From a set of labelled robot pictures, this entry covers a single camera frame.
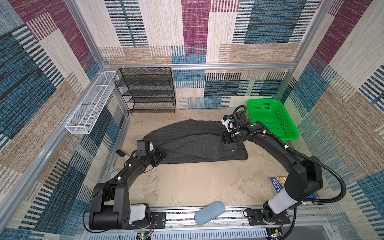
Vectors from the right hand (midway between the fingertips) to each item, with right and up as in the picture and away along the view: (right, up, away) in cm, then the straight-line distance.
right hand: (223, 140), depth 85 cm
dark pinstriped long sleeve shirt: (-17, -1, +10) cm, 19 cm away
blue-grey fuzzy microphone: (-9, -33, -12) cm, 37 cm away
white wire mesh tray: (-68, +11, -13) cm, 71 cm away
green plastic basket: (+44, +17, +31) cm, 56 cm away
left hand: (-32, -7, +4) cm, 33 cm away
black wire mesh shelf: (-50, +34, +25) cm, 65 cm away
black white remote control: (-61, -9, +10) cm, 63 cm away
